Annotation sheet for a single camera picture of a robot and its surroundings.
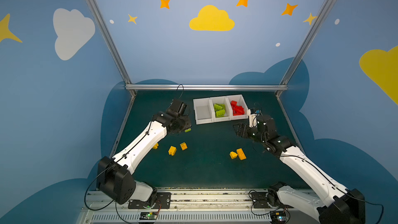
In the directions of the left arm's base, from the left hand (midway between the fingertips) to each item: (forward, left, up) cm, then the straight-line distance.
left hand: (192, 123), depth 81 cm
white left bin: (+24, -6, -19) cm, 31 cm away
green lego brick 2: (+19, -18, -15) cm, 30 cm away
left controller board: (-39, +19, -19) cm, 47 cm away
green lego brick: (+24, -17, -15) cm, 33 cm away
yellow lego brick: (-9, -29, -19) cm, 36 cm away
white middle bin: (+32, -19, -16) cm, 40 cm away
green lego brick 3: (-4, +2, -1) cm, 4 cm away
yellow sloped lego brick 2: (-4, +5, -19) cm, 20 cm away
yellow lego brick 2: (-8, +12, -17) cm, 22 cm away
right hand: (0, -26, 0) cm, 26 cm away
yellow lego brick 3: (-6, +22, -18) cm, 29 cm away
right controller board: (-39, -42, -19) cm, 60 cm away
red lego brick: (+31, -29, -18) cm, 46 cm away
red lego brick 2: (+22, -31, -15) cm, 40 cm away
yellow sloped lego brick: (-10, -24, -17) cm, 31 cm away
